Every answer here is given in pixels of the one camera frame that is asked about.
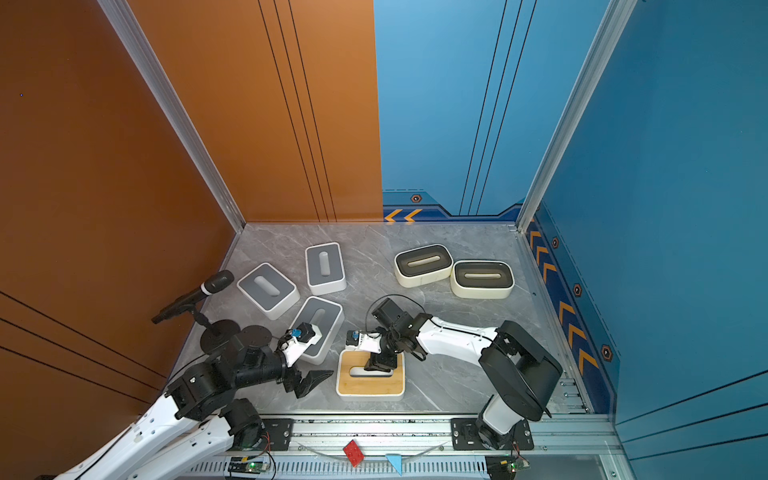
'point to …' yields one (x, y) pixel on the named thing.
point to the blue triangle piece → (396, 461)
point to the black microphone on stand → (216, 335)
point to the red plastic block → (353, 452)
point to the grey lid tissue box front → (327, 317)
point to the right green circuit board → (501, 467)
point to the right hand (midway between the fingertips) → (370, 353)
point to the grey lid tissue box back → (325, 268)
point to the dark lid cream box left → (423, 265)
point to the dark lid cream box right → (482, 279)
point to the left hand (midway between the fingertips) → (325, 352)
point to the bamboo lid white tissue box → (355, 383)
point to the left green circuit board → (248, 465)
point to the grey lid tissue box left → (269, 290)
